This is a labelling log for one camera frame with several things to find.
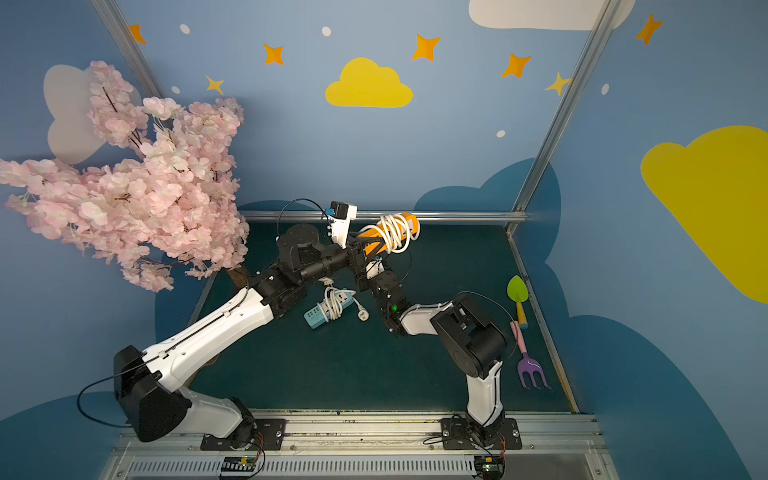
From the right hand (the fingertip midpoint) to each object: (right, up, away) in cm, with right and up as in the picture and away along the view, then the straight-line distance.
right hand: (366, 254), depth 90 cm
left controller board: (-30, -52, -16) cm, 63 cm away
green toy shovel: (+53, -13, +14) cm, 56 cm away
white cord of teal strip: (-11, -17, +1) cm, 20 cm away
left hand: (+5, +5, -23) cm, 24 cm away
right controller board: (+32, -53, -16) cm, 64 cm away
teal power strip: (-16, -19, +1) cm, 25 cm away
